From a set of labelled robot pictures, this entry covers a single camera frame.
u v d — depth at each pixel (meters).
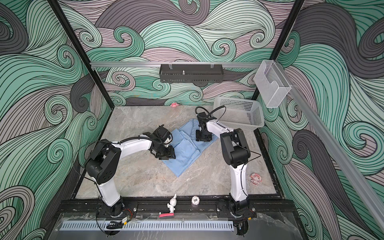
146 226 0.70
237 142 0.59
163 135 0.76
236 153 0.55
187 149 0.93
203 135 0.86
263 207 0.74
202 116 0.83
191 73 0.94
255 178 0.81
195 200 0.71
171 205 0.72
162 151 0.79
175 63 0.94
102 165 0.48
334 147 0.52
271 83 0.79
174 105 1.18
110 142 0.53
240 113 1.15
